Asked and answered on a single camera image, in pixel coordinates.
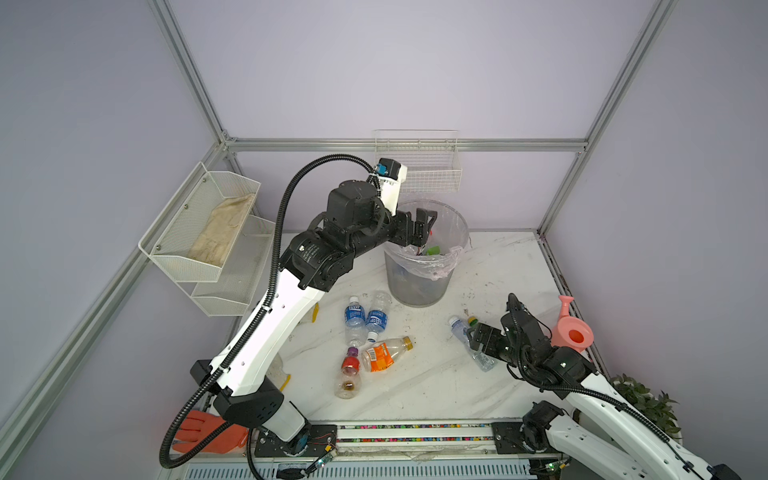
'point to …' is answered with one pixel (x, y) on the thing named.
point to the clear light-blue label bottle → (485, 361)
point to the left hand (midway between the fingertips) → (415, 212)
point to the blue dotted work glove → (315, 313)
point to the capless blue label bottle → (377, 314)
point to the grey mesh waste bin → (420, 276)
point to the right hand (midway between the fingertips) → (477, 336)
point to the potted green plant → (656, 408)
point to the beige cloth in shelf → (222, 230)
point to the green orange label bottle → (434, 250)
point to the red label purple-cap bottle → (348, 384)
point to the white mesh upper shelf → (193, 233)
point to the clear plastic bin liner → (449, 237)
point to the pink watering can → (571, 331)
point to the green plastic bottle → (473, 321)
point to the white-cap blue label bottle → (355, 327)
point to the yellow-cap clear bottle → (382, 354)
